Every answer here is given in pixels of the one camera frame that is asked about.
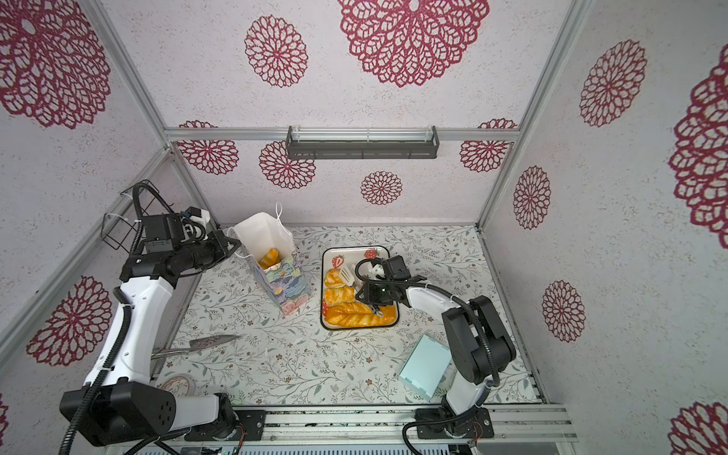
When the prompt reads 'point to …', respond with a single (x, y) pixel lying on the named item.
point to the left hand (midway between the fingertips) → (240, 247)
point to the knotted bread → (334, 279)
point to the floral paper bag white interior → (268, 248)
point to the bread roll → (271, 257)
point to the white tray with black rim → (337, 258)
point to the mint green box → (426, 366)
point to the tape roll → (191, 382)
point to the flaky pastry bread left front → (337, 295)
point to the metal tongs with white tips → (350, 276)
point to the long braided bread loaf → (356, 315)
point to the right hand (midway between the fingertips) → (360, 292)
